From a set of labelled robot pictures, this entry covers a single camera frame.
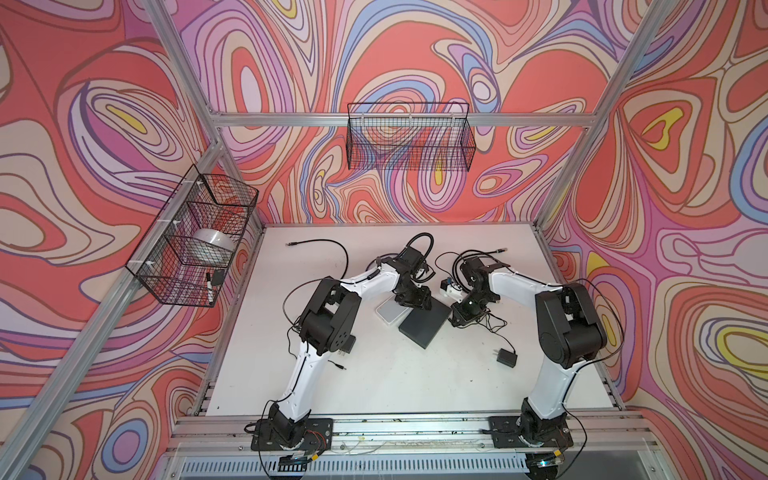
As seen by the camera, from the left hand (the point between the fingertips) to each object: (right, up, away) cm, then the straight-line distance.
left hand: (429, 305), depth 95 cm
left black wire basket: (-61, +18, -25) cm, 68 cm away
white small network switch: (-13, -1, -1) cm, 13 cm away
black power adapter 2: (+21, -13, -10) cm, 27 cm away
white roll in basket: (-57, +21, -20) cm, 64 cm away
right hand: (+9, -6, -3) cm, 11 cm away
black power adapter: (-25, -10, -8) cm, 28 cm away
